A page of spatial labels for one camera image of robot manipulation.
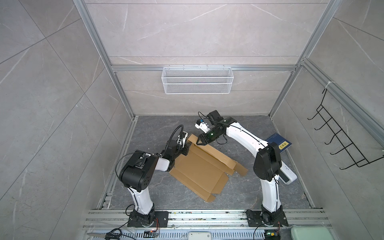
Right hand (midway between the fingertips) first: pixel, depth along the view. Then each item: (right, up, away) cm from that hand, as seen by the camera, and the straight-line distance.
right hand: (200, 141), depth 89 cm
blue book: (+59, -3, +13) cm, 60 cm away
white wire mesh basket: (-2, +41, +12) cm, 42 cm away
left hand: (-8, +2, +6) cm, 10 cm away
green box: (+51, -41, -21) cm, 69 cm away
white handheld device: (+48, -19, -7) cm, 52 cm away
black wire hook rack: (+63, 0, -26) cm, 68 cm away
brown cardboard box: (+3, -19, +2) cm, 19 cm away
